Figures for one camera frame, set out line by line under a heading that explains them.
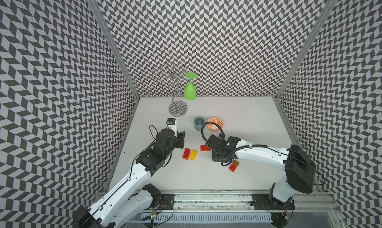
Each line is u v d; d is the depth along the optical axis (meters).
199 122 0.95
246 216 0.77
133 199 0.56
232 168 0.83
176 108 1.24
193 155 0.89
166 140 0.55
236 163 0.85
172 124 0.64
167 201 0.72
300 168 0.43
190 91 0.92
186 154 0.90
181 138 0.65
